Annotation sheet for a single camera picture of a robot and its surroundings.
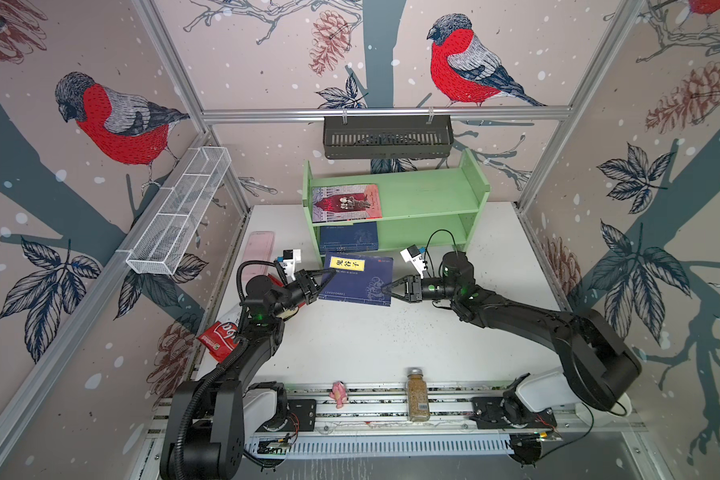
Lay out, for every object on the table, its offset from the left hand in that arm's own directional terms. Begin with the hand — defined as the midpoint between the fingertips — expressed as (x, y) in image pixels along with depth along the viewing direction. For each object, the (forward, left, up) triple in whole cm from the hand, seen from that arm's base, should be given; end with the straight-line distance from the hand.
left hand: (334, 277), depth 73 cm
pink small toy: (-22, -1, -22) cm, 31 cm away
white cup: (-29, -62, -16) cm, 70 cm away
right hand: (-3, -13, -4) cm, 14 cm away
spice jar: (-23, -21, -19) cm, 36 cm away
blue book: (+20, -5, -8) cm, 22 cm away
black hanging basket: (+54, -16, +6) cm, 56 cm away
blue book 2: (+1, -6, -2) cm, 6 cm away
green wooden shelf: (+20, -27, +4) cm, 34 cm away
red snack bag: (-8, +34, -20) cm, 41 cm away
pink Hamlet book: (+22, -3, +5) cm, 23 cm away
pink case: (+26, +31, -23) cm, 47 cm away
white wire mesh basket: (+5, +42, +7) cm, 43 cm away
